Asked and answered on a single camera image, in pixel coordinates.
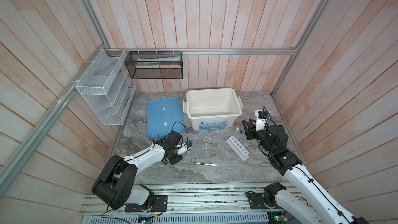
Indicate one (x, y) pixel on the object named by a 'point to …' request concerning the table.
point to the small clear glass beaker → (213, 155)
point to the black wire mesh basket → (155, 65)
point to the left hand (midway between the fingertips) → (175, 157)
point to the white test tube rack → (238, 148)
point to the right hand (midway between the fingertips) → (246, 120)
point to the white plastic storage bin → (214, 108)
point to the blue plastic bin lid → (163, 115)
